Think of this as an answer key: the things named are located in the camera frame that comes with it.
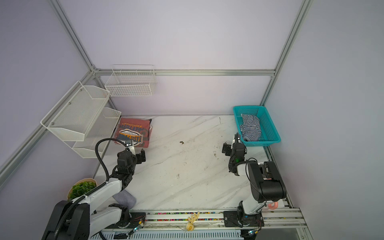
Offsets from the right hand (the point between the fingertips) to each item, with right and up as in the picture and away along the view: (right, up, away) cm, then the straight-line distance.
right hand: (232, 142), depth 95 cm
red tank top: (-65, +8, +8) cm, 66 cm away
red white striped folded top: (-65, +8, +9) cm, 66 cm away
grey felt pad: (-61, -29, -17) cm, 70 cm away
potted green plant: (-81, -21, -22) cm, 86 cm away
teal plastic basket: (+29, +5, +9) cm, 30 cm away
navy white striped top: (+18, +9, +15) cm, 25 cm away
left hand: (-61, -4, -8) cm, 62 cm away
